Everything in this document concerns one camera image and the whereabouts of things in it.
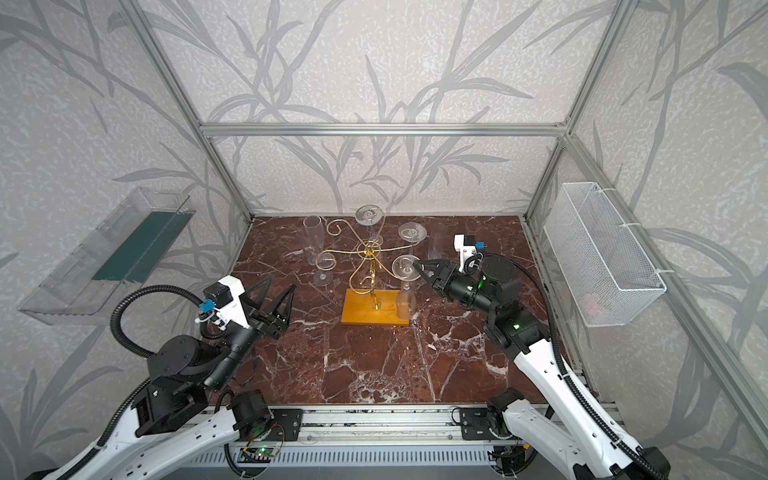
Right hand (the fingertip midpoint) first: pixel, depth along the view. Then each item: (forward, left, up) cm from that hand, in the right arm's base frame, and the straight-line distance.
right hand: (415, 258), depth 65 cm
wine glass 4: (+9, +1, -2) cm, 9 cm away
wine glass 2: (+23, +31, -34) cm, 51 cm away
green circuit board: (-32, +36, -33) cm, 58 cm away
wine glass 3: (+14, +11, -1) cm, 18 cm away
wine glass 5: (-2, +2, -2) cm, 4 cm away
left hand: (-7, +25, +4) cm, 26 cm away
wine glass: (+22, +30, -16) cm, 41 cm away
